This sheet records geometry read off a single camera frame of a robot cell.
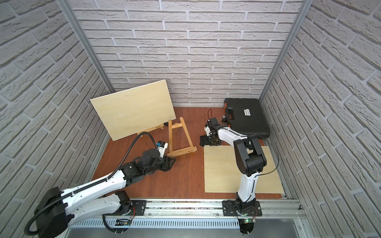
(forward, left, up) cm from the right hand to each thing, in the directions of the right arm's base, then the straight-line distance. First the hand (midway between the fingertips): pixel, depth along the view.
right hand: (208, 143), depth 97 cm
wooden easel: (0, +22, +20) cm, 30 cm away
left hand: (-14, +21, +10) cm, 27 cm away
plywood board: (+14, +48, +19) cm, 54 cm away
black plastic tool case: (+15, -31, +6) cm, 35 cm away
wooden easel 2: (-6, +12, +4) cm, 14 cm away
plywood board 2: (-21, -7, -1) cm, 22 cm away
